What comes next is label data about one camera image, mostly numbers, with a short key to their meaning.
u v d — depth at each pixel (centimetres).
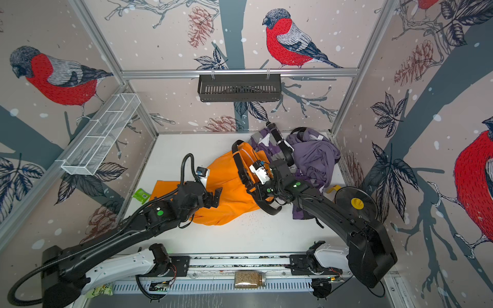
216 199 67
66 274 39
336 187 85
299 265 73
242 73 90
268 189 68
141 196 93
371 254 40
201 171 64
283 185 61
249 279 67
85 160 70
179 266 73
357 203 76
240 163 82
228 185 82
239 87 106
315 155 101
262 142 108
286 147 100
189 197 53
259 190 68
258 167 71
